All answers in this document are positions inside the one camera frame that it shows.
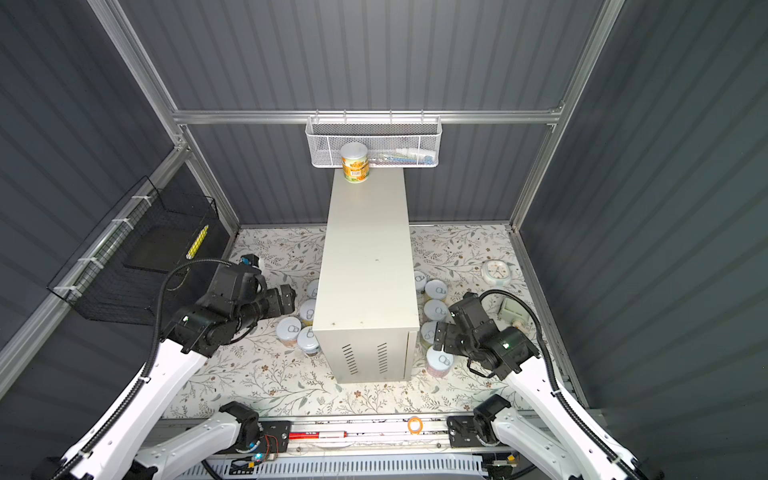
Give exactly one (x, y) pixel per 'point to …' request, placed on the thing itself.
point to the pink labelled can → (438, 363)
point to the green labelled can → (287, 331)
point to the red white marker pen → (334, 434)
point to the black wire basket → (121, 273)
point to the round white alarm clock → (496, 272)
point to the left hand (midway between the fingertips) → (278, 295)
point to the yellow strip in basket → (200, 237)
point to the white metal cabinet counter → (365, 317)
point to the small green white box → (512, 310)
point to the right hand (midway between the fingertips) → (454, 339)
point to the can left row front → (308, 340)
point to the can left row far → (312, 288)
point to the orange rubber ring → (420, 428)
